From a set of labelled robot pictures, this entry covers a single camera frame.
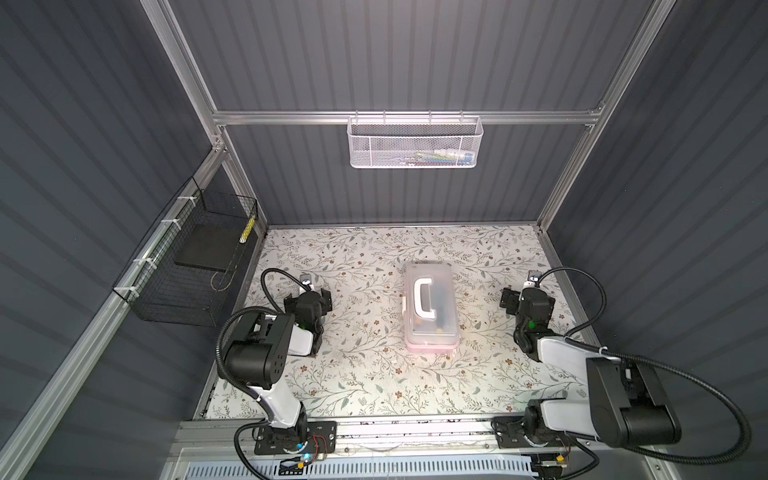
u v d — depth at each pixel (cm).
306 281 84
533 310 68
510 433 74
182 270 72
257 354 48
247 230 81
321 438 72
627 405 87
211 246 78
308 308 74
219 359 45
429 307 84
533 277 78
